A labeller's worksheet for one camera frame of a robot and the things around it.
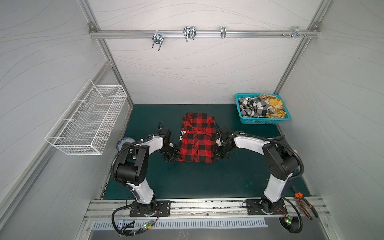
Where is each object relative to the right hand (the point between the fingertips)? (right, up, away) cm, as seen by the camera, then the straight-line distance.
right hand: (213, 153), depth 91 cm
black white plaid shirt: (+32, +30, +17) cm, 47 cm away
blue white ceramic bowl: (-57, +8, +2) cm, 58 cm away
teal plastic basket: (+36, +20, +12) cm, 43 cm away
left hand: (-19, -1, 0) cm, 19 cm away
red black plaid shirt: (-10, +9, +5) cm, 15 cm away
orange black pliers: (+44, -20, -16) cm, 51 cm away
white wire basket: (-62, +19, -22) cm, 69 cm away
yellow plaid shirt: (+46, +29, +13) cm, 56 cm away
